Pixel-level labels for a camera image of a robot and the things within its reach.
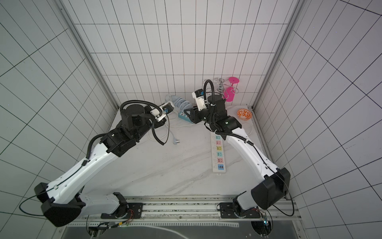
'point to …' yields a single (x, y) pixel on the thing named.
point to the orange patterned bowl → (244, 114)
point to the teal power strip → (182, 115)
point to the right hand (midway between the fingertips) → (191, 105)
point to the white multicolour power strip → (218, 156)
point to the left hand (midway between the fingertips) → (160, 107)
